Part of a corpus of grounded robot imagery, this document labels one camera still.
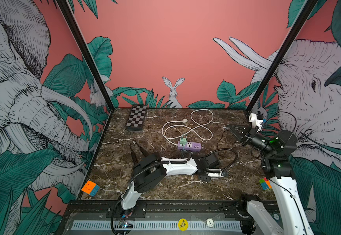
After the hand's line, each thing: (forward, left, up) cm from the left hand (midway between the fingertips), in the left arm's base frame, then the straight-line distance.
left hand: (209, 169), depth 85 cm
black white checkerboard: (+43, +49, -1) cm, 65 cm away
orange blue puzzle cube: (-8, +66, +2) cm, 67 cm away
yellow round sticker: (-26, +18, -2) cm, 32 cm away
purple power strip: (+16, +10, -1) cm, 19 cm away
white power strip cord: (+39, +12, -1) cm, 41 cm away
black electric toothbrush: (+15, +47, -3) cm, 49 cm away
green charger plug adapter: (+18, +15, +4) cm, 24 cm away
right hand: (+3, -1, +37) cm, 37 cm away
